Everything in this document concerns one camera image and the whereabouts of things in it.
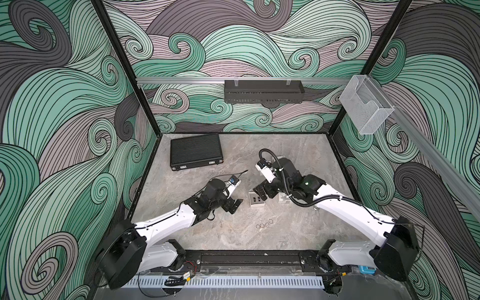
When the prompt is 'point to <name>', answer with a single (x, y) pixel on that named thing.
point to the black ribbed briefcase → (195, 152)
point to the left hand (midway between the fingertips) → (234, 191)
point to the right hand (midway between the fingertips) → (259, 183)
